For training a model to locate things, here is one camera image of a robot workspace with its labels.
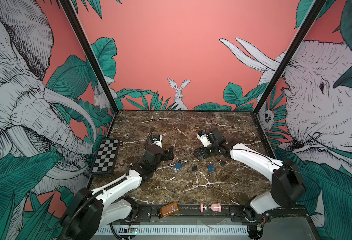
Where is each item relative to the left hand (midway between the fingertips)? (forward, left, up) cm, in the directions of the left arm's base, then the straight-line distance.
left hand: (167, 144), depth 83 cm
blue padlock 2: (-9, -26, -15) cm, 31 cm away
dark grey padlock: (-8, -16, -15) cm, 23 cm away
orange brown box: (-31, 0, -10) cm, 32 cm away
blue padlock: (-6, -6, -14) cm, 17 cm away
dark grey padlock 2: (-6, -34, -15) cm, 38 cm away
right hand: (-2, -18, -3) cm, 18 cm away
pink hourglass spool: (-31, -24, -12) cm, 41 cm away
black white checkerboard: (-2, +39, -12) cm, 41 cm away
